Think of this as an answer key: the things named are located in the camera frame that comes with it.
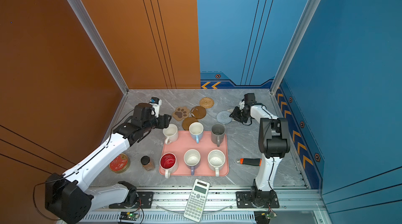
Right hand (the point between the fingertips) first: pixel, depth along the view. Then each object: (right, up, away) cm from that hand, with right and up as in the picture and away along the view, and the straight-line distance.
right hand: (231, 116), depth 99 cm
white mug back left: (-37, -9, -8) cm, 39 cm away
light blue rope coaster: (-5, -1, +4) cm, 6 cm away
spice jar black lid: (-45, -21, -24) cm, 55 cm away
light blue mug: (-22, -8, -7) cm, 25 cm away
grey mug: (-9, -10, -9) cm, 16 cm away
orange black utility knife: (+9, -24, -14) cm, 29 cm away
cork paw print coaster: (-33, +1, +6) cm, 34 cm away
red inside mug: (-37, -25, -14) cm, 47 cm away
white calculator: (-21, -38, -27) cm, 51 cm away
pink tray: (-30, -16, -3) cm, 34 cm away
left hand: (-37, +2, -18) cm, 41 cm away
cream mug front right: (-11, -23, -15) cm, 30 cm away
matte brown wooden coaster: (-29, -4, +4) cm, 30 cm away
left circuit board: (-52, -44, -28) cm, 73 cm away
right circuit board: (+10, -43, -29) cm, 53 cm away
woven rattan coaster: (-16, +9, +13) cm, 22 cm away
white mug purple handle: (-24, -22, -14) cm, 35 cm away
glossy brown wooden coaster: (-22, +2, +8) cm, 24 cm away
